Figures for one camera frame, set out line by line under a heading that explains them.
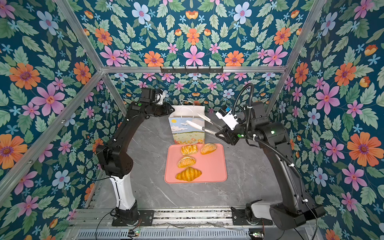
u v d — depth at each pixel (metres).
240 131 0.53
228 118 0.53
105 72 0.93
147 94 0.68
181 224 0.73
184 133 0.93
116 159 0.50
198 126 0.65
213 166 0.91
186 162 0.88
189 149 0.95
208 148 0.94
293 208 0.37
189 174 0.84
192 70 0.91
